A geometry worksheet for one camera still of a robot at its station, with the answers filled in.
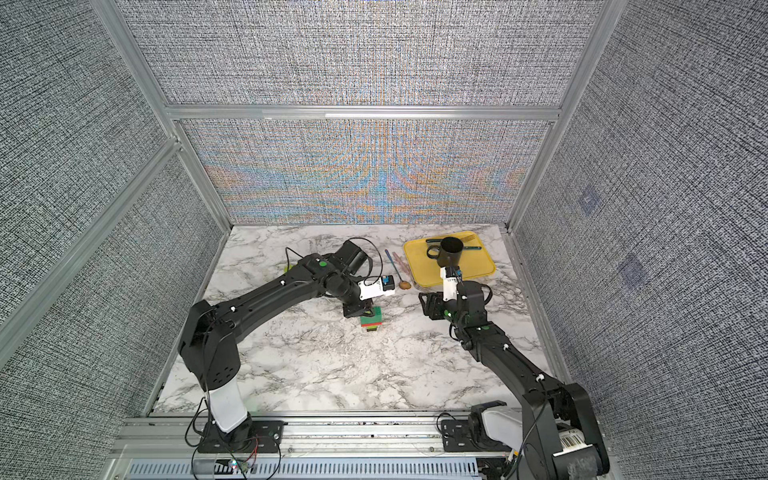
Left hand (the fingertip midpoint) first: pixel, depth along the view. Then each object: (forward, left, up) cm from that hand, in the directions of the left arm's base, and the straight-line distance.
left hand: (375, 303), depth 82 cm
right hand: (+5, -16, 0) cm, 16 cm away
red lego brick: (0, +1, -13) cm, 13 cm away
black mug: (+23, -26, -8) cm, 35 cm away
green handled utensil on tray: (+24, -31, -6) cm, 40 cm away
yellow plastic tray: (+20, -18, -14) cm, 31 cm away
